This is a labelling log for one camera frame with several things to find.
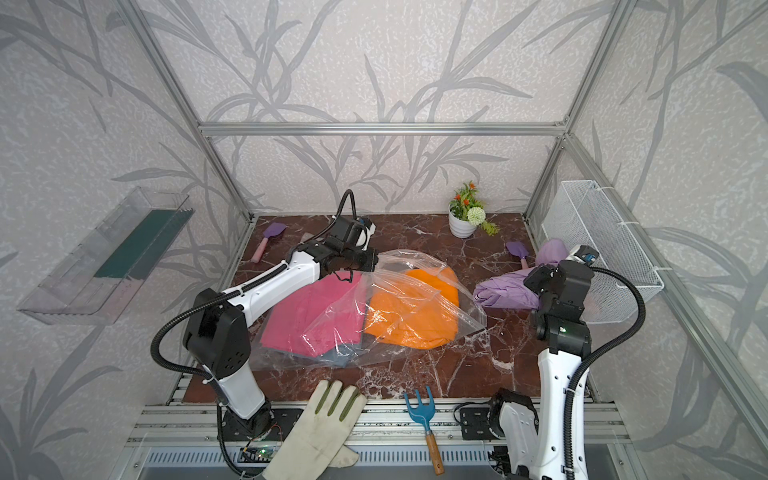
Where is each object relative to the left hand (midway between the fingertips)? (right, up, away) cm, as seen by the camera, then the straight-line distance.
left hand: (378, 258), depth 88 cm
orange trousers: (+12, -14, -6) cm, 19 cm away
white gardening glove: (-13, -43, -17) cm, 48 cm away
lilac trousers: (+33, -7, -17) cm, 38 cm away
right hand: (+42, 0, -16) cm, 45 cm away
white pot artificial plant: (+30, +15, +15) cm, 36 cm away
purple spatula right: (+50, +2, +21) cm, 54 cm away
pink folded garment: (-20, -17, -3) cm, 27 cm away
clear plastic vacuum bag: (+4, -3, +8) cm, 10 cm away
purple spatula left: (-43, +10, +28) cm, 52 cm away
